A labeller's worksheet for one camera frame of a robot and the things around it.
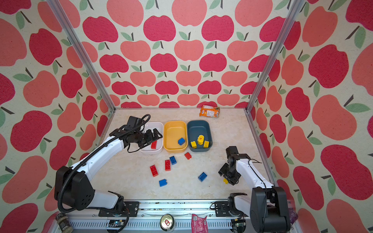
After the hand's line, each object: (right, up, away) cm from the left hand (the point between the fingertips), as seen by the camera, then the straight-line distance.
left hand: (159, 139), depth 83 cm
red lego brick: (-6, -5, +13) cm, 15 cm away
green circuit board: (-20, -41, -11) cm, 47 cm away
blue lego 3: (+25, -22, +1) cm, 33 cm away
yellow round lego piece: (+26, -2, +15) cm, 30 cm away
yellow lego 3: (+38, -23, -2) cm, 45 cm away
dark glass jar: (-43, -38, -15) cm, 59 cm away
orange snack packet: (+34, +19, +32) cm, 51 cm away
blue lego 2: (+2, -25, 0) cm, 25 cm away
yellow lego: (+21, -5, +13) cm, 25 cm away
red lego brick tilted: (-4, -19, +3) cm, 20 cm away
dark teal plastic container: (+23, +5, +25) cm, 34 cm away
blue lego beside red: (+7, -14, +8) cm, 18 cm away
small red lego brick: (+17, -12, +10) cm, 23 cm away
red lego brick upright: (+4, -17, +5) cm, 18 cm away
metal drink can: (+7, -33, -22) cm, 40 cm away
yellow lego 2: (+30, -5, +15) cm, 34 cm away
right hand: (+40, -22, +1) cm, 46 cm away
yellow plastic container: (+6, +3, +20) cm, 22 cm away
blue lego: (+12, -3, +15) cm, 20 cm away
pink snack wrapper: (+22, -40, -14) cm, 47 cm away
